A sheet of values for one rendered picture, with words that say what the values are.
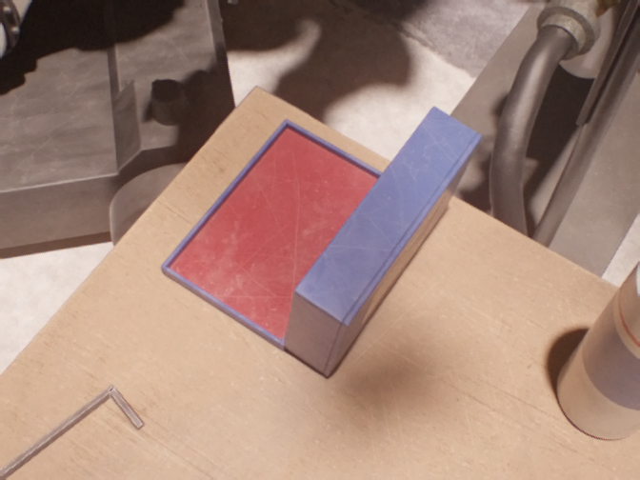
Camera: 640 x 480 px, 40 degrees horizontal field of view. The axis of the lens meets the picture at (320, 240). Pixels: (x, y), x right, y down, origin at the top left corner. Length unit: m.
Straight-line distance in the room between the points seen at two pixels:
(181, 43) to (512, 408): 0.70
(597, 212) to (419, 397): 0.69
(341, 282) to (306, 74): 0.86
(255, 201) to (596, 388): 0.28
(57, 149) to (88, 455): 0.56
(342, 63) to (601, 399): 0.89
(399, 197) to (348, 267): 0.06
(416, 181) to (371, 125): 0.75
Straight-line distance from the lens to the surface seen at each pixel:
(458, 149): 0.57
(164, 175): 1.02
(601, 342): 0.53
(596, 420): 0.60
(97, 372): 0.64
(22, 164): 1.11
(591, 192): 1.28
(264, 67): 1.36
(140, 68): 1.13
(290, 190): 0.68
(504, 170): 0.80
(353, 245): 0.52
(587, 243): 1.23
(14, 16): 1.10
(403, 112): 1.31
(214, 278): 0.64
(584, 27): 0.84
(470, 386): 0.62
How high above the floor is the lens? 1.05
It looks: 62 degrees down
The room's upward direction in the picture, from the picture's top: straight up
